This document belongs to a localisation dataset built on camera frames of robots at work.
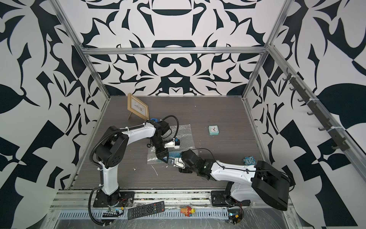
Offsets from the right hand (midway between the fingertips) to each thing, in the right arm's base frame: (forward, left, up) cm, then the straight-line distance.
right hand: (179, 155), depth 84 cm
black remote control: (-26, +16, -3) cm, 31 cm away
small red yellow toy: (-27, -4, -2) cm, 27 cm away
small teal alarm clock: (+19, -23, -4) cm, 30 cm away
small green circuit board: (-28, +34, -8) cm, 44 cm away
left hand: (+2, +9, -5) cm, 11 cm away
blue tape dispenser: (+26, +17, -1) cm, 31 cm away
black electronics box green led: (-28, -27, -7) cm, 40 cm away
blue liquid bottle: (+1, +3, 0) cm, 3 cm away
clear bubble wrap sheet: (+18, -2, -5) cm, 19 cm away
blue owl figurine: (-2, -41, -5) cm, 42 cm away
